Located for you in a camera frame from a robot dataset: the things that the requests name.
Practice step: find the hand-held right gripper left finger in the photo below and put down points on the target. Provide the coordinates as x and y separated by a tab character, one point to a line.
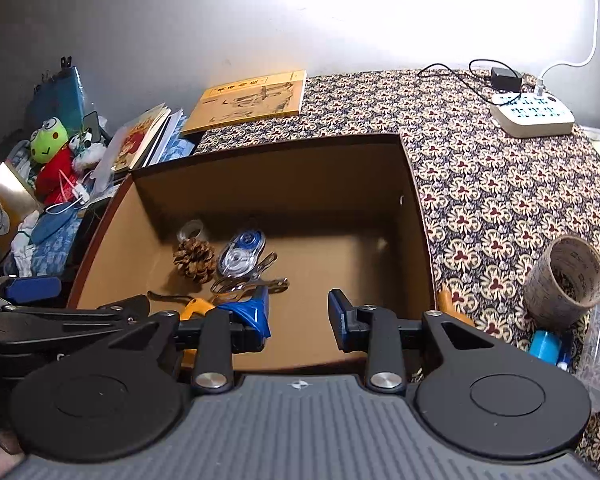
255	320

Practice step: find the teal box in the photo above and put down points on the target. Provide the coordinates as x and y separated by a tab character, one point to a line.
62	97

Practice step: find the blue glue stick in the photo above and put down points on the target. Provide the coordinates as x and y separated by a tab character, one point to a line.
545	347

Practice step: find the brown cardboard box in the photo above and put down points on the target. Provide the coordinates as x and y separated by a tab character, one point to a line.
330	260

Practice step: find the wooden gourd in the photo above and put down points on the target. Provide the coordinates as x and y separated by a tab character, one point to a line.
450	305

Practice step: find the yellow book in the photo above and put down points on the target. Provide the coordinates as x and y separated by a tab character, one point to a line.
250	100

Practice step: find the red cover book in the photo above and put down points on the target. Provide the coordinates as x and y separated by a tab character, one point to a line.
135	142

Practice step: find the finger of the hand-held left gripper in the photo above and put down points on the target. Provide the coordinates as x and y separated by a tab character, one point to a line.
127	307
30	289

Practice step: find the blue pouch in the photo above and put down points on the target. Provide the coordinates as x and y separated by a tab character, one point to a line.
50	227

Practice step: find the yellow tape measure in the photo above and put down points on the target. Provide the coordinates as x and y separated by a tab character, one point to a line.
195	307

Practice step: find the clear correction tape dispenser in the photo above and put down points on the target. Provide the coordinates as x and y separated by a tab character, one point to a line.
240	257

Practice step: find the printed paper cup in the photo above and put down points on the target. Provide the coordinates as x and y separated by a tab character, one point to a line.
545	290

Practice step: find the blue floral cloth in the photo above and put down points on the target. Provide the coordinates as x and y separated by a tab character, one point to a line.
55	255

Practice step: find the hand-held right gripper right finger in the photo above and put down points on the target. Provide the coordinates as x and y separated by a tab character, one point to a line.
337	320

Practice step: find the white crumpled tissue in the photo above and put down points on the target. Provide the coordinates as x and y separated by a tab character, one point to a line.
27	250

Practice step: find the stack of books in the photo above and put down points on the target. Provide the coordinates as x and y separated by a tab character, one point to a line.
105	175

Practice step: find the green frog plush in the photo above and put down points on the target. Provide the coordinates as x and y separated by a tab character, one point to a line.
47	142

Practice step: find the panda plush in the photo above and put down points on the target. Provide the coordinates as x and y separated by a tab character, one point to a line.
87	155

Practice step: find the brown pine cone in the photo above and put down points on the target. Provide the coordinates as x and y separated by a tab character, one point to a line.
195	260

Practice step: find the clear tape roll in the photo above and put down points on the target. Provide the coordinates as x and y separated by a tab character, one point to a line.
185	234

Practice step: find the silver metal clip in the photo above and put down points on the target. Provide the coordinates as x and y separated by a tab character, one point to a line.
266	264

